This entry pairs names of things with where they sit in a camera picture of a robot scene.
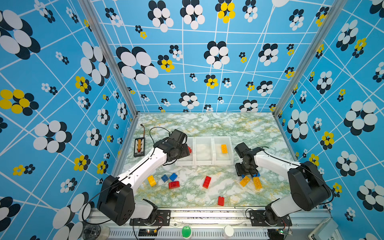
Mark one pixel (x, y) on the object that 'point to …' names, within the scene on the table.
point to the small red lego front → (221, 200)
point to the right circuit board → (274, 234)
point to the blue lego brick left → (173, 176)
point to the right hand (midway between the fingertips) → (243, 172)
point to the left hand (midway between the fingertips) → (184, 152)
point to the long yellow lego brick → (257, 183)
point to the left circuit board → (147, 232)
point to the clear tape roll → (95, 232)
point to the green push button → (186, 232)
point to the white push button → (228, 231)
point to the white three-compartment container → (208, 150)
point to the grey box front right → (327, 230)
